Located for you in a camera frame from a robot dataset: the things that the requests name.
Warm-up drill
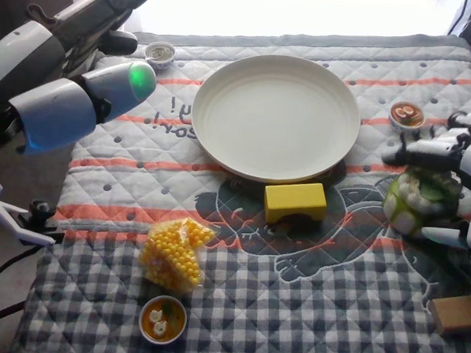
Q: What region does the green and white toy vegetable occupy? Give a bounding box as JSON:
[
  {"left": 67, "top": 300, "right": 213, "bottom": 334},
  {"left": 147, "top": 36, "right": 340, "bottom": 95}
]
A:
[{"left": 380, "top": 164, "right": 464, "bottom": 241}]

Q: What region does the bag of yellow balls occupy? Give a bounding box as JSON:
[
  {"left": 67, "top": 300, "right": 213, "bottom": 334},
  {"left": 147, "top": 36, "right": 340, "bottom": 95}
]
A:
[{"left": 136, "top": 214, "right": 219, "bottom": 294}]

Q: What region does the white round plate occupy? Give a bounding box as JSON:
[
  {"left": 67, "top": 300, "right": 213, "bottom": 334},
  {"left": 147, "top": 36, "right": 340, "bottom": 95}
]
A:
[{"left": 187, "top": 51, "right": 364, "bottom": 189}]

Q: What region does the small bowl with brown filling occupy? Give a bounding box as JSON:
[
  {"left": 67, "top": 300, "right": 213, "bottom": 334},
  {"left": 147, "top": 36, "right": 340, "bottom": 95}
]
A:
[{"left": 387, "top": 100, "right": 427, "bottom": 134}]

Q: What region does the wooden block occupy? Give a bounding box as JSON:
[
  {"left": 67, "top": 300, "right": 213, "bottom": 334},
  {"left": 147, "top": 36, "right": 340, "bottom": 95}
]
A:
[{"left": 425, "top": 292, "right": 471, "bottom": 336}]

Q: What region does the yellow arch block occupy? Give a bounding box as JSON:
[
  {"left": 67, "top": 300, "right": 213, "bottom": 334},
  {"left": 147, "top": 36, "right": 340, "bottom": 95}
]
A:
[{"left": 262, "top": 179, "right": 330, "bottom": 228}]

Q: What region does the grey quilt with printed bear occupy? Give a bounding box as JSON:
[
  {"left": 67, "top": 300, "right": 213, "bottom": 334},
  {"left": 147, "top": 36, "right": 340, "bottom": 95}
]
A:
[{"left": 10, "top": 13, "right": 471, "bottom": 353}]

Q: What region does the small blue and white bowl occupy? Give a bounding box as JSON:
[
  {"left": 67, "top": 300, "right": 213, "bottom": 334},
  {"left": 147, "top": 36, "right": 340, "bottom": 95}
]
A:
[{"left": 143, "top": 39, "right": 178, "bottom": 69}]

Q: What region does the small bowl with orange soup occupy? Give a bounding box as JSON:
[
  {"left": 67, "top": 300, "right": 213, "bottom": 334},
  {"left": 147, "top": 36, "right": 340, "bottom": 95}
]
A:
[{"left": 136, "top": 293, "right": 189, "bottom": 347}]

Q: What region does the black coiled cable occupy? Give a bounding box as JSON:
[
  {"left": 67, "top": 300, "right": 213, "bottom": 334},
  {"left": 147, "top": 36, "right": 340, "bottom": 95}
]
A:
[{"left": 444, "top": 109, "right": 471, "bottom": 155}]

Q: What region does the white clamp bracket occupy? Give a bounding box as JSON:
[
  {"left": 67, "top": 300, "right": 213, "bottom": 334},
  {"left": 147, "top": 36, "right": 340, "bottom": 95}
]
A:
[{"left": 0, "top": 174, "right": 69, "bottom": 250}]

